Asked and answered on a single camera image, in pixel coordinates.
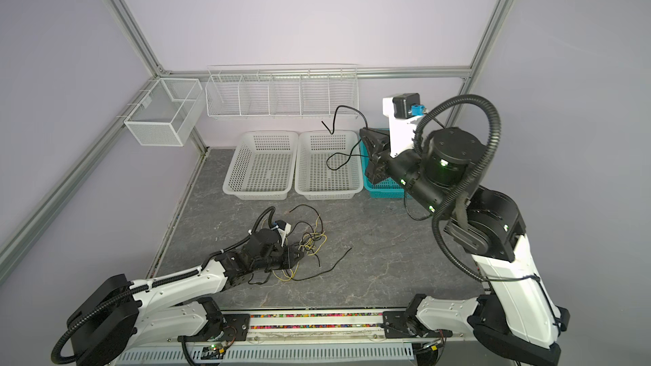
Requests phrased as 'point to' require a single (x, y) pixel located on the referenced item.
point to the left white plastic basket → (262, 166)
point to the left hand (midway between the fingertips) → (303, 258)
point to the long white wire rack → (282, 90)
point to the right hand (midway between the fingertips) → (364, 134)
